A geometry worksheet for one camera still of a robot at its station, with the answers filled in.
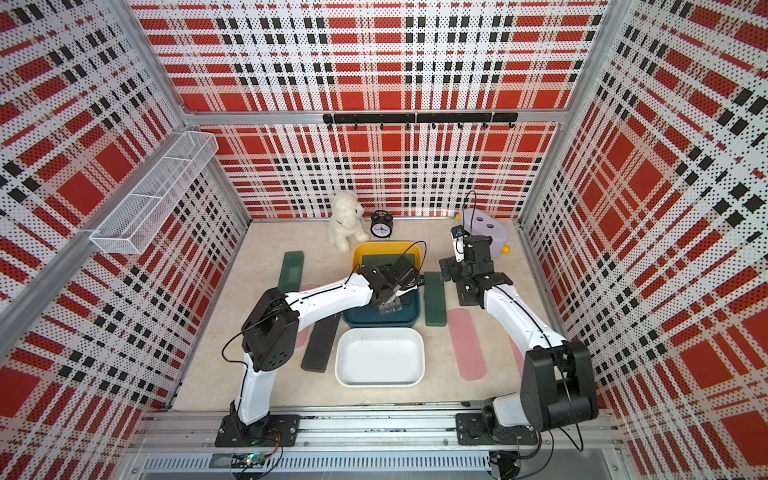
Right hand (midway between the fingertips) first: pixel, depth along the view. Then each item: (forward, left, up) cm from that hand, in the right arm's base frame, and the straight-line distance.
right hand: (467, 255), depth 88 cm
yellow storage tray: (+15, +33, -14) cm, 38 cm away
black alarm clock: (+24, +28, -10) cm, 38 cm away
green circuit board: (-49, +54, -14) cm, 74 cm away
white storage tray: (-25, +24, -15) cm, 38 cm away
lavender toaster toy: (+23, -9, -10) cm, 27 cm away
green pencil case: (+7, +60, -18) cm, 63 cm away
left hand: (-4, +24, -8) cm, 26 cm away
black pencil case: (-5, -1, -15) cm, 16 cm away
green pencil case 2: (-11, +9, -18) cm, 23 cm away
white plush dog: (+17, +38, -2) cm, 42 cm away
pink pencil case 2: (-24, -15, -18) cm, 34 cm away
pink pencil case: (-24, -1, -18) cm, 30 cm away
